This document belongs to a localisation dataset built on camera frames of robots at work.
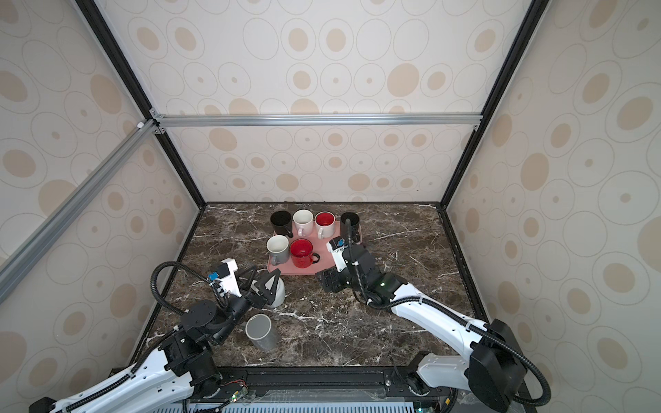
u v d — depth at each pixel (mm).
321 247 1025
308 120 873
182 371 522
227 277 582
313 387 750
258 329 733
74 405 439
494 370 397
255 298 603
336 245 686
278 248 928
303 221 1007
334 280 684
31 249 535
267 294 608
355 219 1035
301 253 975
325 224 1060
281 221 1003
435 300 497
